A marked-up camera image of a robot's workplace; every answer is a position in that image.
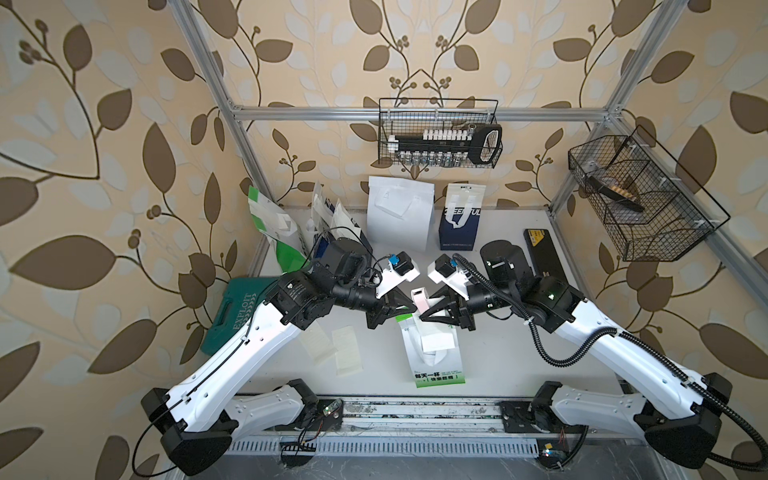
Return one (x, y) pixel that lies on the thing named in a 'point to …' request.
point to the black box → (544, 255)
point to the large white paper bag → (400, 211)
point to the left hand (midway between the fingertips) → (409, 302)
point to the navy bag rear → (460, 217)
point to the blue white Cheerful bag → (322, 207)
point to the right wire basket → (652, 208)
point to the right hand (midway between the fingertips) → (422, 309)
